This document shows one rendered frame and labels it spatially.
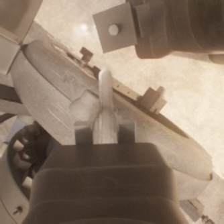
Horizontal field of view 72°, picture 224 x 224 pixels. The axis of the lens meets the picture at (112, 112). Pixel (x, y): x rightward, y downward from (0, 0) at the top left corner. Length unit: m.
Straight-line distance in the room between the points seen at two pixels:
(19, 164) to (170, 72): 1.14
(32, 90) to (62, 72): 0.07
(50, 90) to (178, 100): 1.21
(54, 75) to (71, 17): 0.95
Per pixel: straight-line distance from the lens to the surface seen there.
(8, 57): 0.45
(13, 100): 0.39
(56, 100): 0.29
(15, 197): 0.56
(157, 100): 0.70
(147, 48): 0.17
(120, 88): 0.60
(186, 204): 0.51
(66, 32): 1.23
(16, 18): 1.32
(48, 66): 0.34
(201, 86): 1.48
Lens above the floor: 1.20
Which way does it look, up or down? 71 degrees down
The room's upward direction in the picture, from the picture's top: 164 degrees clockwise
